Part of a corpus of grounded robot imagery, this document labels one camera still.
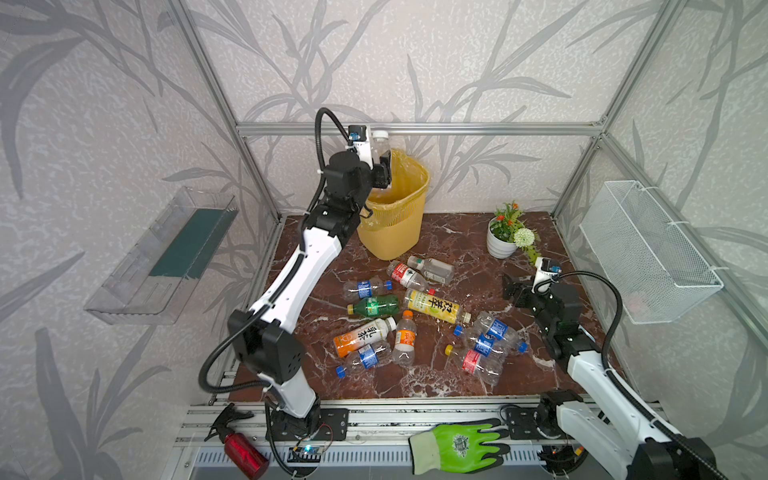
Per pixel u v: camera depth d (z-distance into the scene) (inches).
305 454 28.3
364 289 36.9
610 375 20.0
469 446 27.3
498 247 39.9
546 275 27.8
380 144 29.6
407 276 37.8
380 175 25.6
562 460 27.2
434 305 35.0
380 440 28.6
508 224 38.6
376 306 35.6
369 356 31.7
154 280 25.4
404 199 33.7
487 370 31.6
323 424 28.6
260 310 17.2
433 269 40.0
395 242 42.5
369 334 33.3
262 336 16.6
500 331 33.2
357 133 23.0
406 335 33.0
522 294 28.5
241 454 26.2
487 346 32.1
